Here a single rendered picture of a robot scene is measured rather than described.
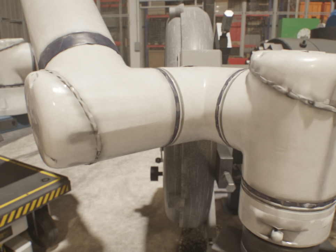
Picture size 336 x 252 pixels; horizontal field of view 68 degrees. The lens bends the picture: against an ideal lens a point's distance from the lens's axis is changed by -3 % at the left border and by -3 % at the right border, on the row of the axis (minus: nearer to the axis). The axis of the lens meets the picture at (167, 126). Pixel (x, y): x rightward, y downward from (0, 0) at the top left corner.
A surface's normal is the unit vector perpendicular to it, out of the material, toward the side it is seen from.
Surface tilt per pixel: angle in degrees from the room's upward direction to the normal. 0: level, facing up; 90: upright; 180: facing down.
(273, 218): 90
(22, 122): 90
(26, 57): 77
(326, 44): 24
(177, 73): 28
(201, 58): 68
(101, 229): 0
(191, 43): 48
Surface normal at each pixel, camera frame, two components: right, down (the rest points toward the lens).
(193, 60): -0.02, -0.14
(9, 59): 0.58, 0.18
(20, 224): 0.88, 0.12
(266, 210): -0.73, 0.19
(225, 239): 0.00, -0.97
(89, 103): 0.54, -0.12
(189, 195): -0.04, 0.52
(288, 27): -0.13, 0.25
